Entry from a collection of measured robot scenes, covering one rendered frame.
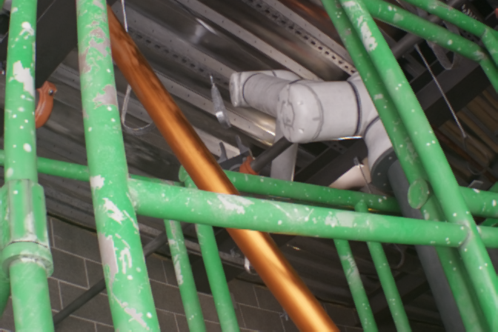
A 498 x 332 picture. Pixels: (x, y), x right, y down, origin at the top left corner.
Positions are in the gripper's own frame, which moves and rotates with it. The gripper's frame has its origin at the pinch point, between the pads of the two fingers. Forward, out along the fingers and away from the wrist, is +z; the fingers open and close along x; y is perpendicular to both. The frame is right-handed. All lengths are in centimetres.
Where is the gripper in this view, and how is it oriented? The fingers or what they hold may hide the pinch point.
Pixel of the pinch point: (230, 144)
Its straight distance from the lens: 280.5
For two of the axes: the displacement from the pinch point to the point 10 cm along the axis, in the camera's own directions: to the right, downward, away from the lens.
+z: -2.2, -7.4, 6.3
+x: -9.1, 4.0, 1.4
